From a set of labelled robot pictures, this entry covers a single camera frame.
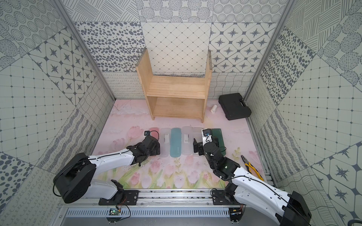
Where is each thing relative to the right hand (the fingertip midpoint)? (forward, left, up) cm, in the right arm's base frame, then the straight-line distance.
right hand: (203, 138), depth 79 cm
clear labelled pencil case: (+13, +3, -15) cm, 19 cm away
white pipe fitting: (+33, -11, -10) cm, 36 cm away
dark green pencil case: (+14, -12, -16) cm, 25 cm away
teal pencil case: (+6, +17, -16) cm, 24 cm away
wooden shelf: (+23, +17, +12) cm, 31 cm away
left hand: (+2, +31, -11) cm, 33 cm away
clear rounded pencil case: (+7, +10, -15) cm, 19 cm away
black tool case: (+36, -28, -12) cm, 47 cm away
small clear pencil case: (+5, +25, -15) cm, 30 cm away
